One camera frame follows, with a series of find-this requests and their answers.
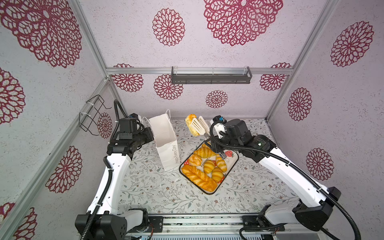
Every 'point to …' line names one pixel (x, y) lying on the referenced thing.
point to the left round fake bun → (195, 160)
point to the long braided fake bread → (199, 178)
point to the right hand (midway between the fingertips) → (207, 138)
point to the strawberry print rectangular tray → (230, 159)
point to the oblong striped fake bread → (220, 163)
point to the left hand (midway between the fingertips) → (152, 135)
